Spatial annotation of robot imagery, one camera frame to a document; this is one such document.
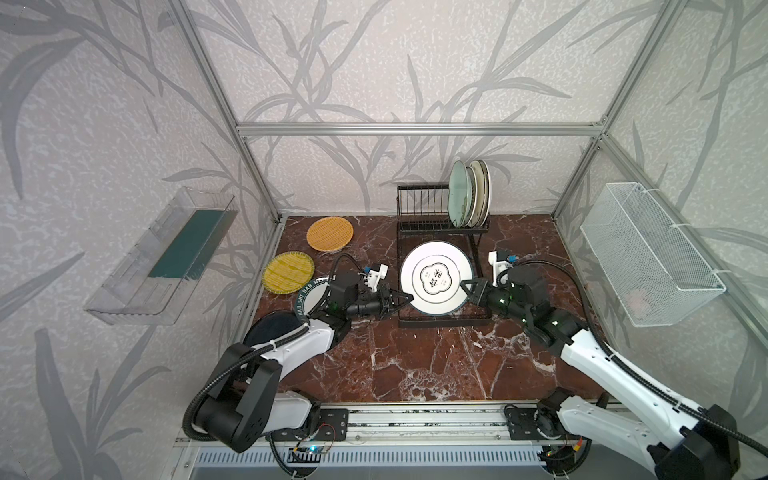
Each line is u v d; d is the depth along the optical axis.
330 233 1.15
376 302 0.73
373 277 0.78
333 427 0.72
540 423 0.67
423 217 1.20
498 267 0.69
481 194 0.83
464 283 0.75
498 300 0.64
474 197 0.81
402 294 0.78
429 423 0.75
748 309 0.55
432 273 0.80
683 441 0.39
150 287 0.63
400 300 0.77
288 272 1.03
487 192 0.77
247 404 0.42
